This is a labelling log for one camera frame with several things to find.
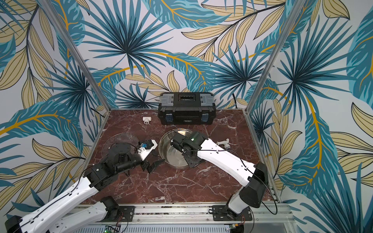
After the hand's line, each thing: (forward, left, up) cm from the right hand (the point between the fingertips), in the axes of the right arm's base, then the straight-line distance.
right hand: (197, 159), depth 74 cm
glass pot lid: (+27, +50, -18) cm, 59 cm away
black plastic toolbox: (+38, +5, -1) cm, 38 cm away
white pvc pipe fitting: (+40, +35, -15) cm, 55 cm away
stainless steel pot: (+12, +15, -19) cm, 27 cm away
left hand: (+1, +19, +6) cm, 20 cm away
